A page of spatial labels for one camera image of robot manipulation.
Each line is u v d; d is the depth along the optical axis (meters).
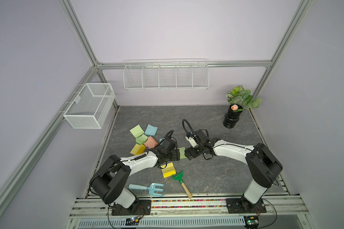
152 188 0.80
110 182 0.44
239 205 0.74
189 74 1.03
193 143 0.80
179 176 0.85
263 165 0.46
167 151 0.69
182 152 0.89
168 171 0.83
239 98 0.91
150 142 0.98
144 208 0.74
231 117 1.00
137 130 1.03
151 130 1.05
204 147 0.69
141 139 0.98
